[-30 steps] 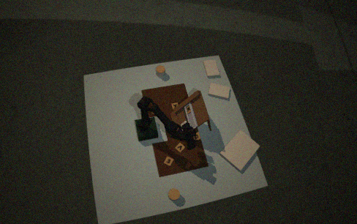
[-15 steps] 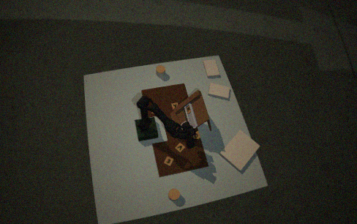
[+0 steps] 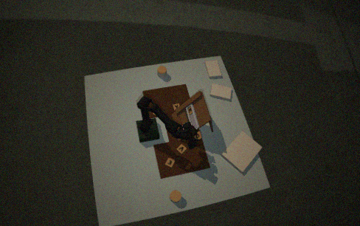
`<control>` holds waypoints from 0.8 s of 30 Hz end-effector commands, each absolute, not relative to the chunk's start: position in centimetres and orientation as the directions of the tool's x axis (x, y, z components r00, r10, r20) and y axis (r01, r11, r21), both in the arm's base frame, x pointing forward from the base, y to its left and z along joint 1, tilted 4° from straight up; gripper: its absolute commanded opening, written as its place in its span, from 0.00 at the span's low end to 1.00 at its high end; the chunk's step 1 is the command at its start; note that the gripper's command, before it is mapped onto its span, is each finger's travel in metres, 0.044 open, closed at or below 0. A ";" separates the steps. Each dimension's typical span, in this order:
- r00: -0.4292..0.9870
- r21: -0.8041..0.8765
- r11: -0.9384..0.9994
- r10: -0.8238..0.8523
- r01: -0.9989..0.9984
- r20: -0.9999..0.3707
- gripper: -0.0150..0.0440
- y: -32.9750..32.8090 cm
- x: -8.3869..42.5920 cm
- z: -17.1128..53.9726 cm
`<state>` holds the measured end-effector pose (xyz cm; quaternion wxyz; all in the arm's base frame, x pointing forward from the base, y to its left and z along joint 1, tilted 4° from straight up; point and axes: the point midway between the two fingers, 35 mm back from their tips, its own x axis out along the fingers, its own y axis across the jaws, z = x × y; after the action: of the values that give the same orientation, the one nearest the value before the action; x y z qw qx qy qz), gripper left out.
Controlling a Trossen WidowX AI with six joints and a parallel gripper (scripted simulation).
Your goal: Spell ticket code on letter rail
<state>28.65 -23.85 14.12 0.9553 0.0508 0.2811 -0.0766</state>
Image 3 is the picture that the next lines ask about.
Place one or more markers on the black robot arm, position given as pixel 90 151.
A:
pixel 170 125

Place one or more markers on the grey cylinder with tan lid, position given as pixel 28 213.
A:
pixel 161 71
pixel 175 196

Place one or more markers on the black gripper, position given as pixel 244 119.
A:
pixel 192 143

